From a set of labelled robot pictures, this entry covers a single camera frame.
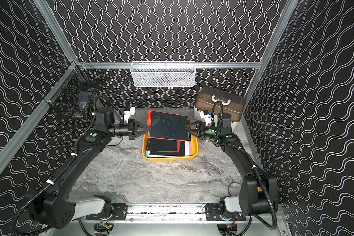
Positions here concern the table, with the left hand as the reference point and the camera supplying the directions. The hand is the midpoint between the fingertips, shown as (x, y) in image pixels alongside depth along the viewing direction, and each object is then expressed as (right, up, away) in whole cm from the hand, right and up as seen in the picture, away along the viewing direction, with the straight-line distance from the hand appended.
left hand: (149, 126), depth 65 cm
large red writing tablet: (+8, 0, +7) cm, 11 cm away
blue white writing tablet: (-6, -18, +28) cm, 34 cm away
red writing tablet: (-2, -12, +31) cm, 33 cm away
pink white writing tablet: (+19, -15, +30) cm, 39 cm away
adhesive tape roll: (+44, -35, +18) cm, 59 cm away
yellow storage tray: (+24, -16, +32) cm, 43 cm away
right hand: (+18, -1, +11) cm, 21 cm away
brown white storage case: (+48, +15, +31) cm, 59 cm away
